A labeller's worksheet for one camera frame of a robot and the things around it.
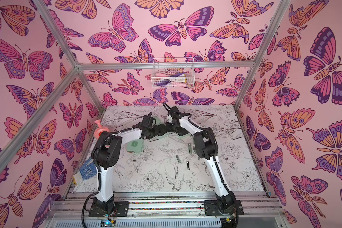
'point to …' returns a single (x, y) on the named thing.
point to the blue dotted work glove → (88, 170)
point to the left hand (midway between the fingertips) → (161, 131)
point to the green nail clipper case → (136, 146)
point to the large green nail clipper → (190, 148)
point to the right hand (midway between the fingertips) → (168, 128)
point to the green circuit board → (107, 223)
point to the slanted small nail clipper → (178, 159)
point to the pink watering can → (99, 129)
